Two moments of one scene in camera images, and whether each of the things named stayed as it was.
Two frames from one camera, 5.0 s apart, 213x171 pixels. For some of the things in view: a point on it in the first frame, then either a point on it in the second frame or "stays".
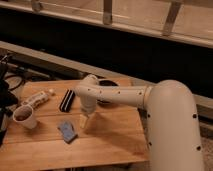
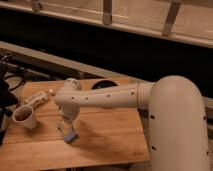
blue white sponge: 67,130 stays
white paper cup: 23,115 stays
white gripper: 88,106 → 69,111
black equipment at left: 7,100 stays
